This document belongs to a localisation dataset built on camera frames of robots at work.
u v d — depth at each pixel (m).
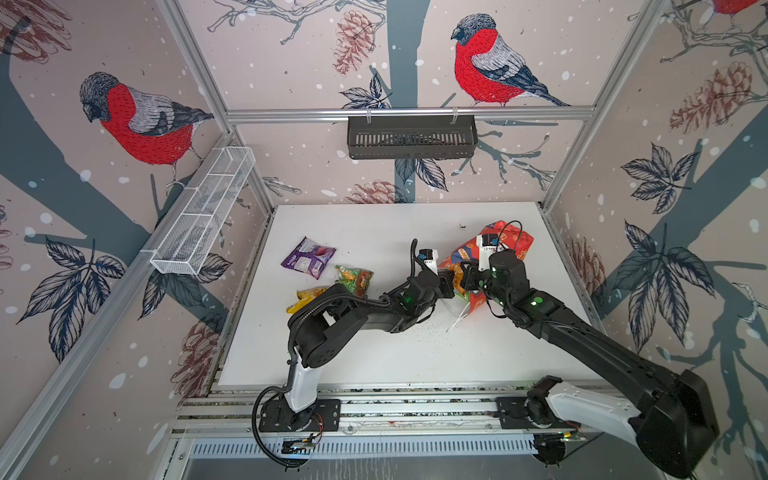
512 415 0.73
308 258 1.01
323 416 0.73
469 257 0.81
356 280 0.94
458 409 0.76
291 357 0.51
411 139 1.05
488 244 0.68
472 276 0.70
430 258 0.81
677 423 0.38
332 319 0.54
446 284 0.78
